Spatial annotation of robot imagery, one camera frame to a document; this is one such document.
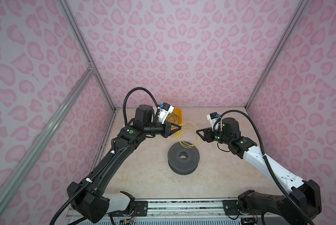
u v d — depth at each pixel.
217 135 0.67
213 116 0.68
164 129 0.59
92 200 0.37
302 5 0.69
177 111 1.13
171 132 0.63
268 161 0.47
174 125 0.63
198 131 0.75
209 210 0.74
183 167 0.82
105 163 0.42
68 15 0.71
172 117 1.14
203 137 0.70
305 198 0.39
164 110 0.60
